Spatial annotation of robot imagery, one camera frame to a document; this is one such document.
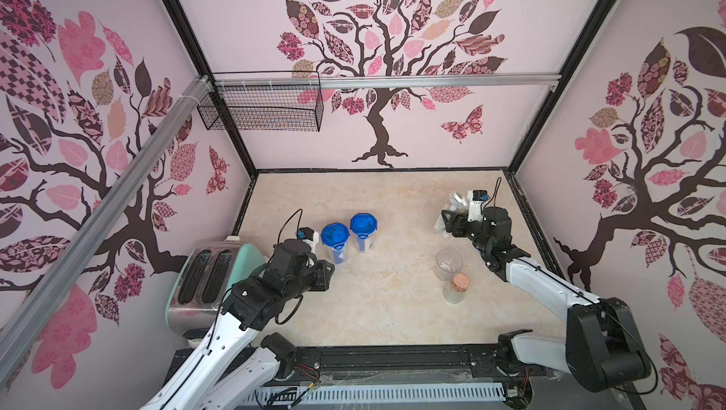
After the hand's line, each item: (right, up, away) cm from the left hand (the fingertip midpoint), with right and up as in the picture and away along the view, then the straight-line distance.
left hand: (327, 275), depth 71 cm
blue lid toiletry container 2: (0, +8, +12) cm, 14 cm away
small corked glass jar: (+35, -7, +7) cm, 37 cm away
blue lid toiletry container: (+37, +19, +10) cm, 42 cm away
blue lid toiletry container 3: (+9, +11, +15) cm, 21 cm away
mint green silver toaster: (-33, -3, 0) cm, 33 cm away
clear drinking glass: (+37, -1, +20) cm, 42 cm away
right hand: (+36, +16, +15) cm, 42 cm away
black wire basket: (-26, +53, +23) cm, 64 cm away
